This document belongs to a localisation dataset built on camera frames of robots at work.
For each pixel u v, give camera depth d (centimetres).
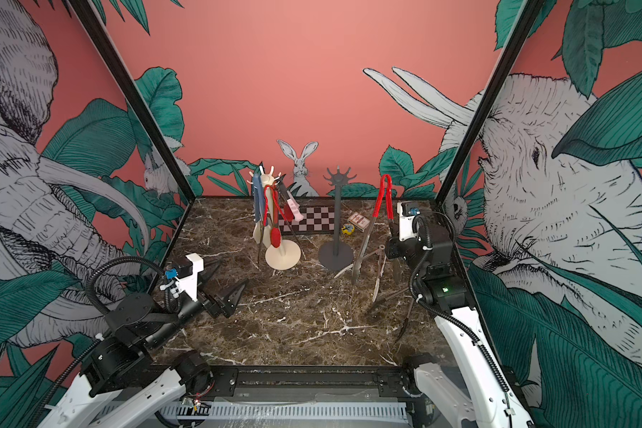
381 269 96
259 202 73
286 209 80
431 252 48
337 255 101
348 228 110
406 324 85
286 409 70
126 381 44
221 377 75
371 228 112
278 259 100
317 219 111
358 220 111
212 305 52
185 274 48
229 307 54
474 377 40
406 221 58
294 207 80
